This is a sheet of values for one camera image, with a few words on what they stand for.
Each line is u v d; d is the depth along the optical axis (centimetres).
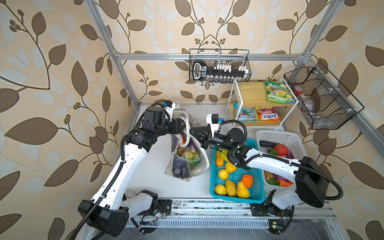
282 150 89
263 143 94
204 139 61
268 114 90
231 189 76
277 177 50
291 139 93
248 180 77
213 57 90
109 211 37
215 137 60
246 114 89
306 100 70
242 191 74
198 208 75
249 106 94
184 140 88
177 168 77
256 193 75
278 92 77
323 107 74
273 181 77
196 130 61
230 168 82
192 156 83
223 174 82
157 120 54
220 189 76
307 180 42
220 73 84
